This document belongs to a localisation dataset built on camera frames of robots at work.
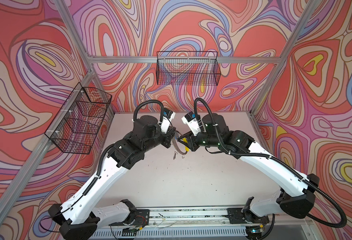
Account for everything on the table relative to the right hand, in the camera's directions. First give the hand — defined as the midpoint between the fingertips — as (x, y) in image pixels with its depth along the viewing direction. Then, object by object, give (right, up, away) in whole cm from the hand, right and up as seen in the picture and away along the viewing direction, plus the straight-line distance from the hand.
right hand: (182, 142), depth 65 cm
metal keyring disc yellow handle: (-3, +3, -1) cm, 4 cm away
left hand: (-3, +7, -2) cm, 7 cm away
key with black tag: (-4, -8, +8) cm, 12 cm away
